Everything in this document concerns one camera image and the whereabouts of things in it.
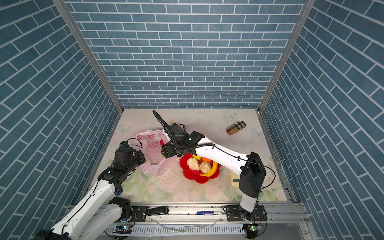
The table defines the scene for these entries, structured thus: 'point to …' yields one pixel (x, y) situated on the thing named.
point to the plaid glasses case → (235, 127)
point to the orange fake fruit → (206, 159)
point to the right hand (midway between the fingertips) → (164, 149)
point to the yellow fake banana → (212, 171)
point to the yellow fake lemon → (198, 157)
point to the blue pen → (205, 213)
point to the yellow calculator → (234, 179)
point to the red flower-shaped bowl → (195, 174)
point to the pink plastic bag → (152, 142)
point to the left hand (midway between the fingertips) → (145, 152)
